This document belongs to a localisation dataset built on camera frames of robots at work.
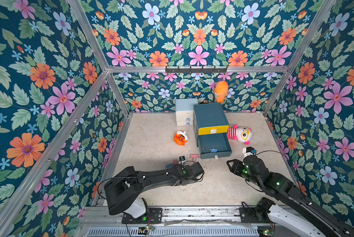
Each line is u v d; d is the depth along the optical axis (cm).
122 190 43
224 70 93
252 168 55
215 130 85
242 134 98
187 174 63
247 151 68
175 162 93
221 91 97
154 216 73
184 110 104
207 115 90
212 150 89
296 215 56
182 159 77
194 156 93
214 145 90
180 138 99
